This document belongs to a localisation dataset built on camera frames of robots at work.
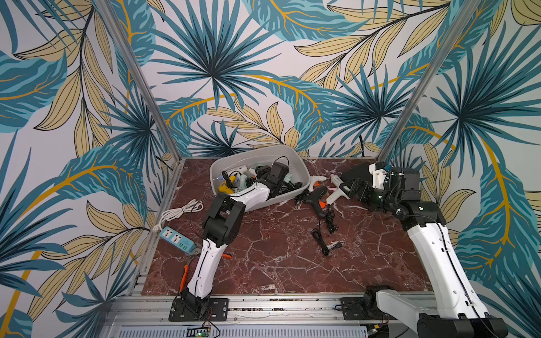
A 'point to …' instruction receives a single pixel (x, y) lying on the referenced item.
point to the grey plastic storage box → (296, 164)
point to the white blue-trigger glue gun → (243, 170)
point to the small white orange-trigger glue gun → (316, 179)
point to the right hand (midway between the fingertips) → (349, 189)
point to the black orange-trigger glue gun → (313, 196)
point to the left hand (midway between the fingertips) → (257, 170)
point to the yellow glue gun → (224, 188)
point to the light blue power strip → (177, 240)
